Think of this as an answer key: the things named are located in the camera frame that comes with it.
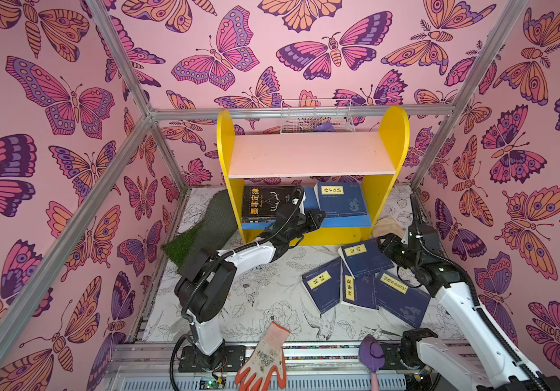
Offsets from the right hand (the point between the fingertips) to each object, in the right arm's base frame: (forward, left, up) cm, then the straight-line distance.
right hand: (382, 237), depth 79 cm
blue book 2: (-14, -9, -19) cm, 25 cm away
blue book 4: (-11, +6, -17) cm, 21 cm away
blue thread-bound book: (+16, +12, +1) cm, 20 cm away
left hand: (+8, +17, +3) cm, 19 cm away
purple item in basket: (+41, +16, +15) cm, 47 cm away
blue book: (+2, +1, -17) cm, 17 cm away
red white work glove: (-31, +37, -17) cm, 51 cm away
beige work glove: (+17, -10, -18) cm, 27 cm away
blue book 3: (-9, +18, -17) cm, 27 cm away
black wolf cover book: (+10, +42, -4) cm, 43 cm away
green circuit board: (-38, +54, -21) cm, 69 cm away
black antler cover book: (+16, +40, 0) cm, 43 cm away
